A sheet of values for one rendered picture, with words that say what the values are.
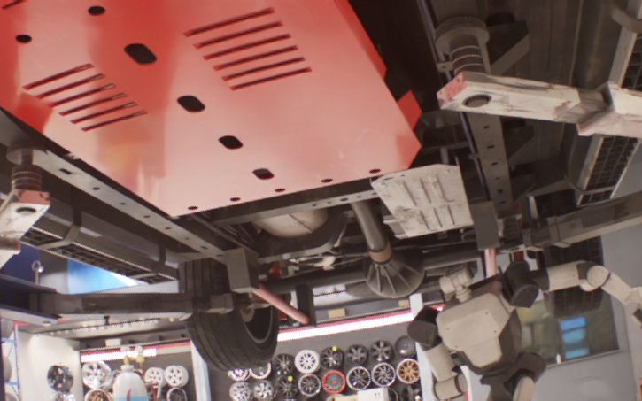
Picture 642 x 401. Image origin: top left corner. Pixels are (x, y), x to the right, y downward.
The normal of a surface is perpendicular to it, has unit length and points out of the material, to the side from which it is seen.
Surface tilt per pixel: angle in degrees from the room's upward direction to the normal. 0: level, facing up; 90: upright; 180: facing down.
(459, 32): 180
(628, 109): 90
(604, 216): 90
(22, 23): 178
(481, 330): 114
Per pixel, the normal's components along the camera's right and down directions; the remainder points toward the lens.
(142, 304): 0.39, -0.32
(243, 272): -0.22, -0.06
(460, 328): -0.42, 0.21
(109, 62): 0.11, 0.94
